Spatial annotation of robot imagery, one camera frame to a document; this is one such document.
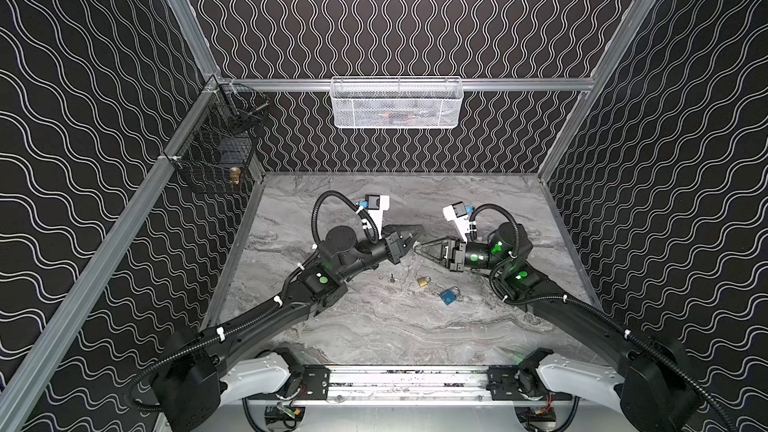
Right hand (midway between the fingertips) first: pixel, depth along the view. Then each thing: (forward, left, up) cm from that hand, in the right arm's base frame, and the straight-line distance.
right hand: (416, 252), depth 66 cm
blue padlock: (+3, -12, -29) cm, 32 cm away
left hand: (+1, -3, +7) cm, 7 cm away
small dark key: (+7, +6, -28) cm, 30 cm away
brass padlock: (+7, -3, -29) cm, 30 cm away
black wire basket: (+40, +63, -5) cm, 75 cm away
